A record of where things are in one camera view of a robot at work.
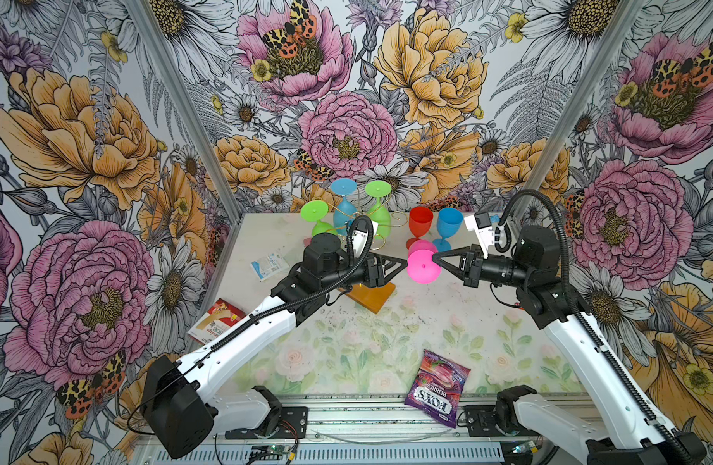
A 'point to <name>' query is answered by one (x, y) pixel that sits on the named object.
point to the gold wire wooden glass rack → (373, 298)
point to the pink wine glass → (420, 265)
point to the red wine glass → (419, 221)
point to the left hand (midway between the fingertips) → (400, 271)
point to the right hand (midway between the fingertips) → (433, 265)
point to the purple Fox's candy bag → (436, 389)
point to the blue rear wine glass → (345, 211)
